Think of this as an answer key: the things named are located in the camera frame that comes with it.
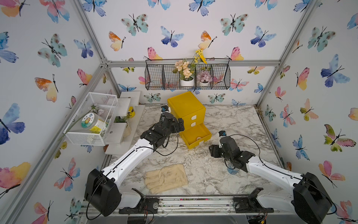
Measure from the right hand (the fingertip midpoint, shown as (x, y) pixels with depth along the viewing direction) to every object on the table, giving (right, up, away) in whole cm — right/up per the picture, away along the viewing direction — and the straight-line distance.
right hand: (214, 145), depth 85 cm
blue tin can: (+11, -14, -4) cm, 18 cm away
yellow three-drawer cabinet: (-15, +23, +5) cm, 28 cm away
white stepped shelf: (-56, +7, 0) cm, 56 cm away
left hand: (-21, +15, -5) cm, 27 cm away
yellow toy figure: (-59, +21, +22) cm, 66 cm away
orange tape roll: (-8, +3, +14) cm, 16 cm away
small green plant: (-60, +16, +11) cm, 63 cm away
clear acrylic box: (-64, +24, -3) cm, 69 cm away
